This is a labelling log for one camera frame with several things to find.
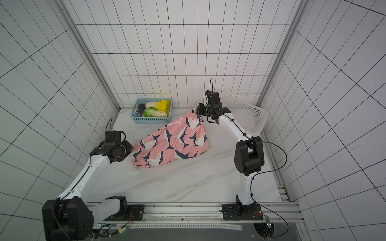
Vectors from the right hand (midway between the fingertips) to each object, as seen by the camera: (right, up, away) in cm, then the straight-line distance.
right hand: (191, 107), depth 91 cm
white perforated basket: (+46, -6, +21) cm, 51 cm away
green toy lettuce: (-28, -2, +17) cm, 33 cm away
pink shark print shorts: (-7, -19, -3) cm, 21 cm away
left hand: (-35, -26, -6) cm, 44 cm away
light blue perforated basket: (-40, -7, +15) cm, 43 cm away
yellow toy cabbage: (-21, +3, +19) cm, 29 cm away
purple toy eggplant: (-40, +3, +27) cm, 48 cm away
